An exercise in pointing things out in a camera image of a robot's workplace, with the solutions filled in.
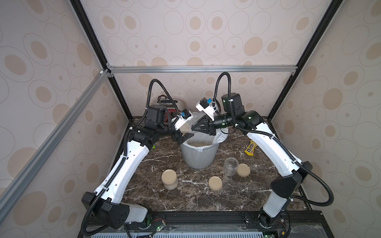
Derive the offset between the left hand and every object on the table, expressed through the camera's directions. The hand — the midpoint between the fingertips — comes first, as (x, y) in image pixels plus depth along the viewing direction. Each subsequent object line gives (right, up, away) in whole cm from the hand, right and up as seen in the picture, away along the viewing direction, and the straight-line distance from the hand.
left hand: (191, 124), depth 68 cm
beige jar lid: (+14, -33, +17) cm, 40 cm away
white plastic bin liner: (+7, -10, +32) cm, 34 cm away
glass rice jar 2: (+24, -25, +24) cm, 42 cm away
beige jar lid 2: (+32, -27, +22) cm, 47 cm away
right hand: (+4, 0, -2) cm, 4 cm away
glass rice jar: (-11, -29, +10) cm, 32 cm away
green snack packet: (-26, -14, +34) cm, 46 cm away
